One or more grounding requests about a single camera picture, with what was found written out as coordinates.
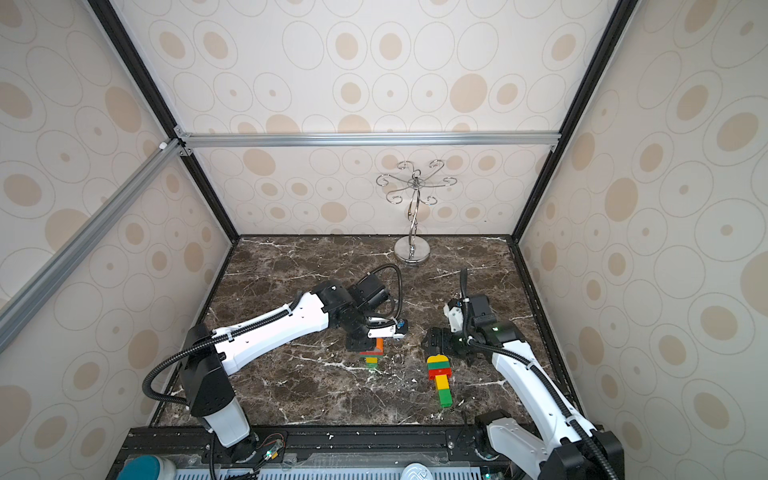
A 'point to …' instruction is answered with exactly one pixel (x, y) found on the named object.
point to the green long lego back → (438, 365)
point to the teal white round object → (147, 467)
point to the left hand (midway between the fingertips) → (380, 341)
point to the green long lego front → (371, 356)
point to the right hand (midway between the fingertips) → (447, 345)
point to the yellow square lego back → (439, 358)
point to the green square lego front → (445, 398)
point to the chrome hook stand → (405, 247)
